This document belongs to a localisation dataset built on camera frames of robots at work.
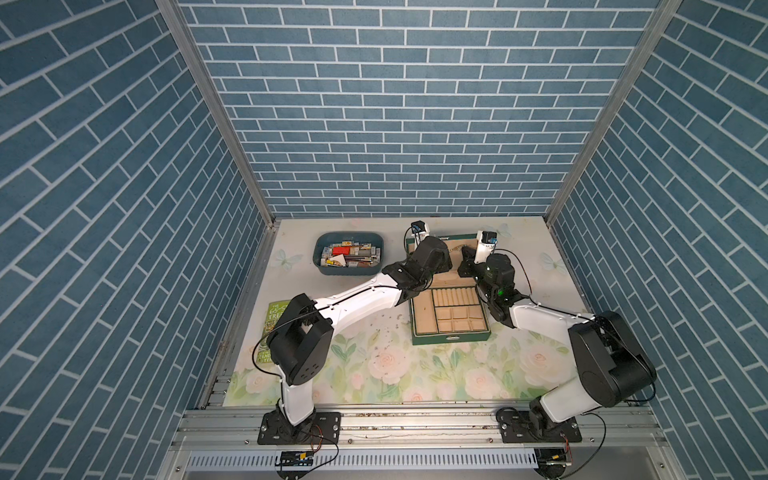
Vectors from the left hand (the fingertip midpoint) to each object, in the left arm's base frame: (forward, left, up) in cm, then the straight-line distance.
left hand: (451, 253), depth 84 cm
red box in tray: (+16, +36, -19) cm, 44 cm away
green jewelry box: (-9, -2, -17) cm, 19 cm away
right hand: (+4, -6, -3) cm, 8 cm away
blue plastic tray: (+15, +33, -19) cm, 40 cm away
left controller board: (-46, +40, -24) cm, 65 cm away
